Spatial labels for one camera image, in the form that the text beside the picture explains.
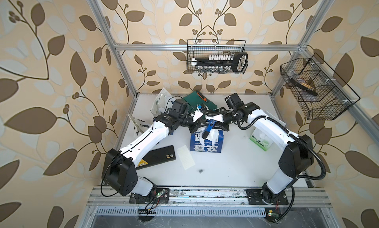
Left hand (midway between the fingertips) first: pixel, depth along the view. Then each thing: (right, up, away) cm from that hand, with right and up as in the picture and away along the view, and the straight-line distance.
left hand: (204, 120), depth 76 cm
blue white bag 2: (+6, -13, +5) cm, 15 cm away
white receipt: (-10, -24, +14) cm, 29 cm away
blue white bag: (-25, +8, +8) cm, 27 cm away
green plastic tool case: (-4, +14, +36) cm, 38 cm away
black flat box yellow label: (-28, -23, +14) cm, 39 cm away
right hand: (+4, -3, +6) cm, 8 cm away
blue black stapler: (+3, -2, -3) cm, 5 cm away
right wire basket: (+59, +15, -2) cm, 61 cm away
